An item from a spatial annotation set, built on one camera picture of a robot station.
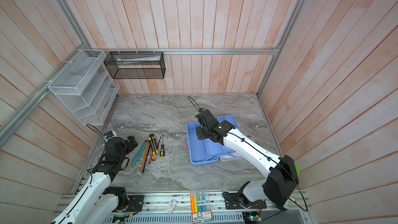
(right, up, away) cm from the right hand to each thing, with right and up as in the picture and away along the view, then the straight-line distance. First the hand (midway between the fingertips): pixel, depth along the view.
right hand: (201, 130), depth 81 cm
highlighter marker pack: (0, -35, -9) cm, 36 cm away
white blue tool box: (+2, -13, +2) cm, 13 cm away
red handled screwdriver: (-29, -17, +6) cm, 35 cm away
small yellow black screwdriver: (-23, -12, +9) cm, 28 cm away
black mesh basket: (-44, +42, +23) cm, 65 cm away
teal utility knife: (-37, -15, +9) cm, 41 cm away
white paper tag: (-15, -35, -10) cm, 39 cm away
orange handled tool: (-33, -16, +7) cm, 37 cm away
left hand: (-40, -8, +3) cm, 41 cm away
